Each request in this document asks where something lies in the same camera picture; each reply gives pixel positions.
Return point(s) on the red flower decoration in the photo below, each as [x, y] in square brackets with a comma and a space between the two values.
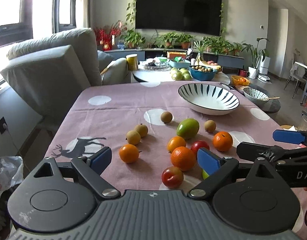
[105, 36]

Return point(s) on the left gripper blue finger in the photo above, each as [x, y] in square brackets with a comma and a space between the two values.
[291, 137]

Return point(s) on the brown kiwi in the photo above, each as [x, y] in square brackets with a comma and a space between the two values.
[142, 130]
[166, 117]
[133, 137]
[210, 126]

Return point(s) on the black television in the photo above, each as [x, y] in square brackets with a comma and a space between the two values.
[194, 16]

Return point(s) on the white potted plant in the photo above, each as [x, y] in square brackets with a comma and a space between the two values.
[257, 56]

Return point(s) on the striped white bowl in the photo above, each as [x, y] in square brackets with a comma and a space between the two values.
[208, 99]

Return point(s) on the orange left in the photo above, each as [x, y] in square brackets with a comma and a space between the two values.
[129, 153]

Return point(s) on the brown kiwi left front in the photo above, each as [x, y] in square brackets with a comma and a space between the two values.
[133, 137]

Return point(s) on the large orange front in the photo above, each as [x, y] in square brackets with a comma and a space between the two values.
[183, 158]

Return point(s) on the banana bunch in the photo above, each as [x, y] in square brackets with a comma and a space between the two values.
[199, 61]

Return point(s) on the brown kiwi far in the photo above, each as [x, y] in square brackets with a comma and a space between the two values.
[166, 117]

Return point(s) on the small orange middle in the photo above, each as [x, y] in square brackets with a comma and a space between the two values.
[175, 142]

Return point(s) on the small striped bowl with spoon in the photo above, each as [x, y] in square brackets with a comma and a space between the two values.
[258, 97]

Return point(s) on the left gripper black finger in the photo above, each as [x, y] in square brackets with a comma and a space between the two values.
[249, 151]

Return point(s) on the brown kiwi right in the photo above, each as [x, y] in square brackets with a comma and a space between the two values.
[210, 126]

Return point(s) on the blue bowl of kiwis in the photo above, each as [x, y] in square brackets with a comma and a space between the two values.
[202, 73]

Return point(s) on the orange bowl of tangerines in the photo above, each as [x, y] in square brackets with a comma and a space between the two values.
[240, 81]

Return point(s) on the dining table with chairs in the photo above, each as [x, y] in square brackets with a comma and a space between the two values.
[299, 79]

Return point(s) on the yellow can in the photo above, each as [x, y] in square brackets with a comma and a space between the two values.
[132, 62]

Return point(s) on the pink dotted tablecloth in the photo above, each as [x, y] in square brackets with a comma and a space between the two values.
[103, 115]

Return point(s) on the white plastic bag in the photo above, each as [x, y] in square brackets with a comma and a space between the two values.
[11, 172]

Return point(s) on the green apple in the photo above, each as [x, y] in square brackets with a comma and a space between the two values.
[204, 175]

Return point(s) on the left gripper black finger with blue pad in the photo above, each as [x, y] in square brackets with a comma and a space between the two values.
[89, 169]
[221, 171]

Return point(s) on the wall power socket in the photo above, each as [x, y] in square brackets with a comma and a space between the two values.
[3, 125]

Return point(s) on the green red mango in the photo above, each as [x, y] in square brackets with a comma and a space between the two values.
[188, 128]

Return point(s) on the green apples pile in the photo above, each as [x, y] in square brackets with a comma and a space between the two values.
[180, 74]

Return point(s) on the brown kiwi left back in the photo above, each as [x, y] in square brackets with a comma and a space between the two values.
[142, 130]

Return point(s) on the grey sofa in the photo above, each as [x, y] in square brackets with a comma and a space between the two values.
[50, 73]

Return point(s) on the orange right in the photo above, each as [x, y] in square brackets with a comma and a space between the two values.
[222, 141]

